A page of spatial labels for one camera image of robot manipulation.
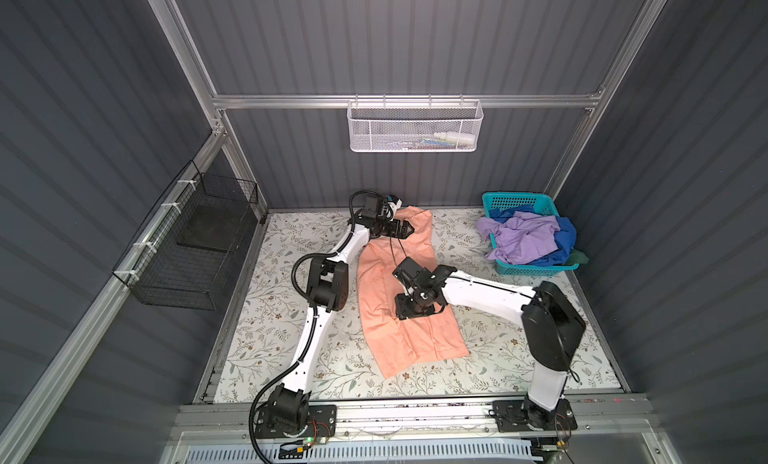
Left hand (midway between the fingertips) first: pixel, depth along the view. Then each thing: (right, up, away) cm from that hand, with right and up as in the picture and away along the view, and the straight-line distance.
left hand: (403, 226), depth 110 cm
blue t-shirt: (+51, -4, -16) cm, 54 cm away
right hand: (-1, -27, -23) cm, 36 cm away
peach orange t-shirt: (-3, -35, -24) cm, 42 cm away
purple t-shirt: (+37, -4, -16) cm, 40 cm away
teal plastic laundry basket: (+53, +9, +2) cm, 54 cm away
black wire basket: (-56, -8, -37) cm, 68 cm away
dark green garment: (+54, -10, -18) cm, 58 cm away
